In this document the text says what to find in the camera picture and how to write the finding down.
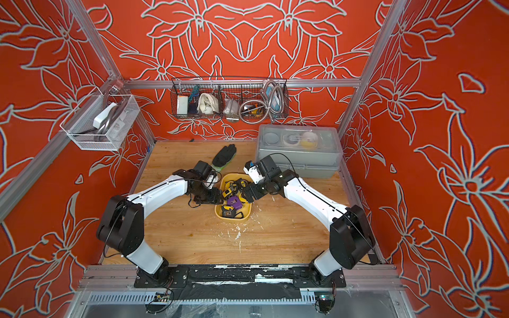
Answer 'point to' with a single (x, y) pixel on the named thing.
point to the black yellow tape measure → (228, 211)
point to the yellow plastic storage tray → (242, 214)
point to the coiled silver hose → (254, 111)
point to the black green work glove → (223, 157)
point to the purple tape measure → (234, 201)
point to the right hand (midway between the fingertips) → (247, 189)
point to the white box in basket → (182, 103)
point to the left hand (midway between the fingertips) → (218, 199)
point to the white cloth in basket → (207, 103)
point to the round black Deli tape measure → (242, 183)
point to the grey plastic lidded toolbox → (312, 152)
